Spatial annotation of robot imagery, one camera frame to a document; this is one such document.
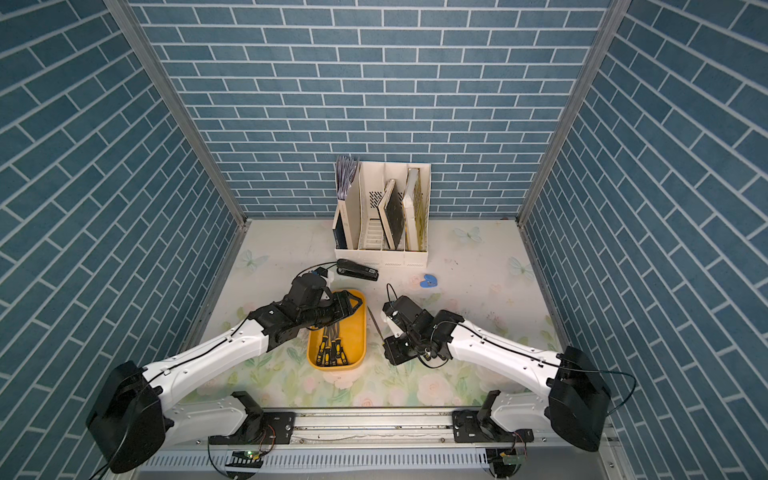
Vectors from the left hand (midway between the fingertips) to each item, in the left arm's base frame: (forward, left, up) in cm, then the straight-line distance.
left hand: (365, 307), depth 80 cm
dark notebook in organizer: (+27, +10, -3) cm, 29 cm away
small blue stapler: (+18, -20, -13) cm, 30 cm away
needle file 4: (-8, +8, -12) cm, 17 cm away
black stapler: (+22, +6, -13) cm, 26 cm away
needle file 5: (-3, -3, -4) cm, 6 cm away
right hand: (-11, -7, -5) cm, 14 cm away
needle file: (-9, +13, -14) cm, 21 cm away
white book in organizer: (+28, -12, +8) cm, 32 cm away
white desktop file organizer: (+37, +3, -14) cm, 39 cm away
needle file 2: (-6, +11, -14) cm, 19 cm away
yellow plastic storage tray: (-3, +4, -12) cm, 13 cm away
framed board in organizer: (+36, -7, +1) cm, 36 cm away
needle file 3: (-8, +9, -13) cm, 18 cm away
